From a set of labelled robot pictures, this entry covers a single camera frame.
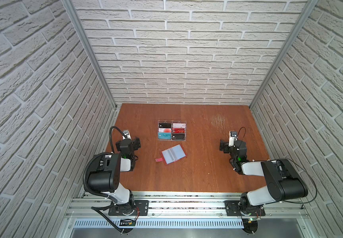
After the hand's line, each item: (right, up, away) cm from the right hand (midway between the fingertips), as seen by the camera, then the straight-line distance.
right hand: (228, 138), depth 94 cm
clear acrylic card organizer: (-37, +5, +4) cm, 38 cm away
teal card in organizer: (-42, +1, +4) cm, 43 cm away
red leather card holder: (-37, -10, -1) cm, 38 cm away
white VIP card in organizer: (-32, +8, +5) cm, 34 cm away
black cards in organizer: (-33, +1, +4) cm, 33 cm away
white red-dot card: (-42, +5, +4) cm, 43 cm away
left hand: (-66, +1, -1) cm, 66 cm away
